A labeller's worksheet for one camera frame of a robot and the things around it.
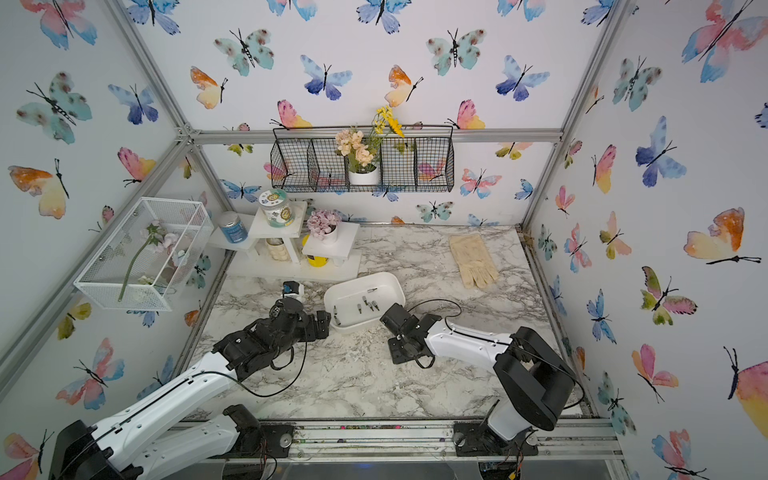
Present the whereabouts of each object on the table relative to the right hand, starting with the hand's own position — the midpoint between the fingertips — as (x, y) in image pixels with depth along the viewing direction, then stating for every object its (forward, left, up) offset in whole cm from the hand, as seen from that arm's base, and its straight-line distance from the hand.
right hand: (401, 349), depth 86 cm
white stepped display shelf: (+30, +40, +3) cm, 50 cm away
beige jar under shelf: (+31, +44, +5) cm, 54 cm away
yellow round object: (+29, +30, +2) cm, 42 cm away
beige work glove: (+38, -24, -3) cm, 45 cm away
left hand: (+4, +22, +11) cm, 25 cm away
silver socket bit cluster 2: (+8, +20, -2) cm, 22 cm away
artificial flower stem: (+13, +62, +30) cm, 70 cm away
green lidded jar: (+28, +36, +26) cm, 52 cm away
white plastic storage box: (+16, +14, -3) cm, 21 cm away
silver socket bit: (+21, +11, -3) cm, 24 cm away
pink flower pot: (+27, +24, +22) cm, 42 cm away
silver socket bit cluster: (+15, +9, -3) cm, 18 cm away
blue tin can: (+27, +52, +20) cm, 61 cm away
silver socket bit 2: (+14, +14, -3) cm, 20 cm away
